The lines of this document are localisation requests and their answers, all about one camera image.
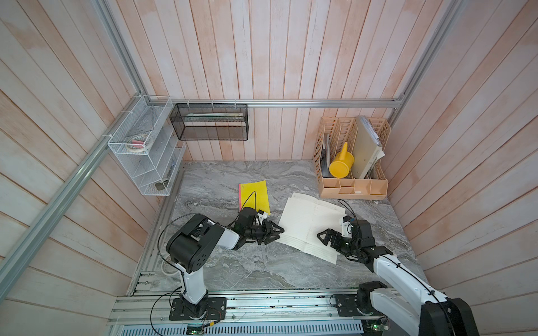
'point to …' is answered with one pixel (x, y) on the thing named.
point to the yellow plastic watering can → (344, 160)
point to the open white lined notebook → (302, 218)
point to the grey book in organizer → (325, 157)
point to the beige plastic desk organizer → (374, 185)
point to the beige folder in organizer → (368, 148)
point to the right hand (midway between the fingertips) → (325, 237)
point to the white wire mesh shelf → (155, 171)
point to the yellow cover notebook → (254, 194)
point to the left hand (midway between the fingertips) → (282, 235)
